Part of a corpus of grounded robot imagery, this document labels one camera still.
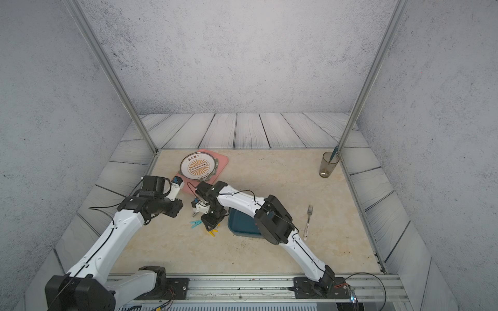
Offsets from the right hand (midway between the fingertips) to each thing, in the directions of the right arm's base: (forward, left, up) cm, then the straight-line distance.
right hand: (210, 227), depth 86 cm
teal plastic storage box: (+3, -13, -2) cm, 13 cm away
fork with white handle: (+12, -46, -5) cm, 48 cm away
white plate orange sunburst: (+37, +14, -1) cm, 39 cm away
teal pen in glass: (+36, -60, +9) cm, 71 cm away
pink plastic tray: (+9, +6, +20) cm, 22 cm away
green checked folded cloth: (+39, +3, -1) cm, 39 cm away
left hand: (+6, +12, +11) cm, 17 cm away
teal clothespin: (+3, +8, -2) cm, 8 cm away
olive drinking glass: (+31, -57, +3) cm, 65 cm away
